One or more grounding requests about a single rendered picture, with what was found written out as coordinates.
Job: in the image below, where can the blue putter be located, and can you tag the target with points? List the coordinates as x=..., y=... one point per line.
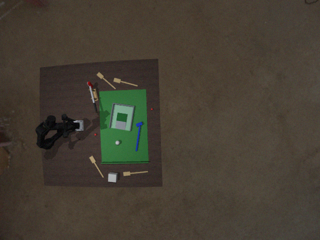
x=138, y=124

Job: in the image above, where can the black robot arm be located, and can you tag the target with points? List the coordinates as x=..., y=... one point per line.
x=49, y=124

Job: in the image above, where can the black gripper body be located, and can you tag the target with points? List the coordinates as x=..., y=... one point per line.
x=62, y=126

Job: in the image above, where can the green rectangular mat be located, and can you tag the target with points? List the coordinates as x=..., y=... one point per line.
x=125, y=151

